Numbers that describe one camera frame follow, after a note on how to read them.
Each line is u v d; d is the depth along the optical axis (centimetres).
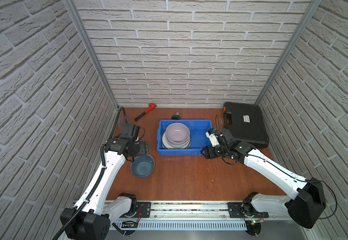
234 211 73
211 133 72
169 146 91
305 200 39
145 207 74
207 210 75
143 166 88
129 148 51
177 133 92
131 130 57
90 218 36
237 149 56
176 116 113
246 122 103
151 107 118
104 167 44
